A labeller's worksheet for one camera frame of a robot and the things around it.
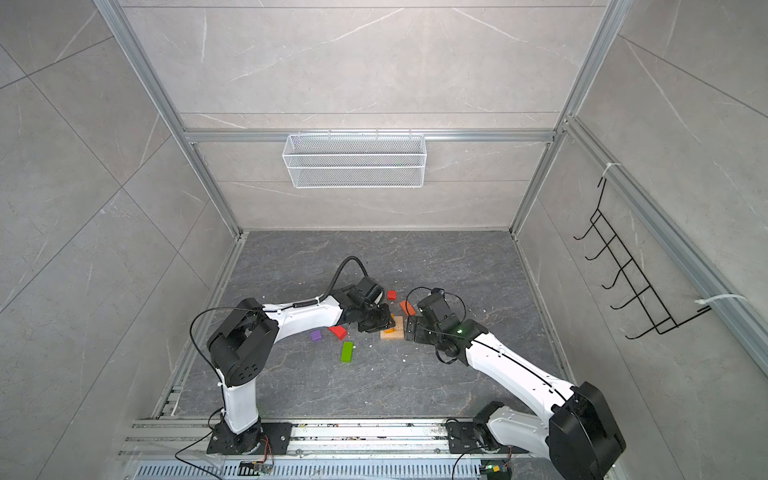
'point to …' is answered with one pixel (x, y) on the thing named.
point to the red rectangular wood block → (339, 331)
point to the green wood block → (347, 352)
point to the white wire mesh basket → (354, 161)
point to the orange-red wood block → (408, 308)
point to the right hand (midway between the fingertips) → (420, 325)
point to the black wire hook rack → (659, 316)
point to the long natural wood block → (396, 335)
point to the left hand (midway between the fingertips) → (396, 319)
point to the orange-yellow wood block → (390, 330)
